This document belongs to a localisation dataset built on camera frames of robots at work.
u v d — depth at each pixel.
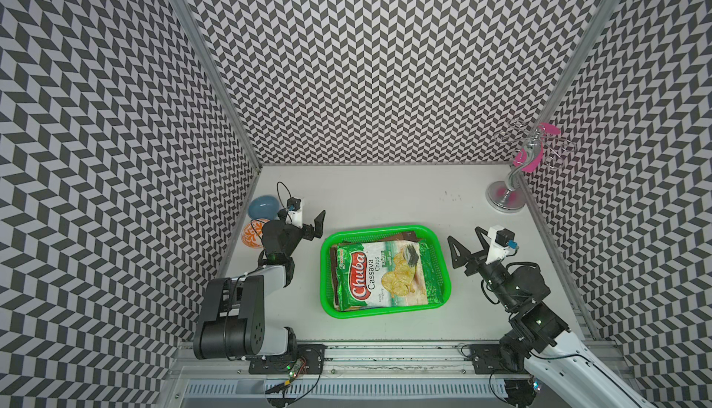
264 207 1.01
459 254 0.67
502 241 0.60
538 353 0.56
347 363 0.74
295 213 0.76
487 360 0.72
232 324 0.43
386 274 0.75
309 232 0.79
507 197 1.06
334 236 0.85
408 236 0.84
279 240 0.67
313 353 0.75
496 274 0.62
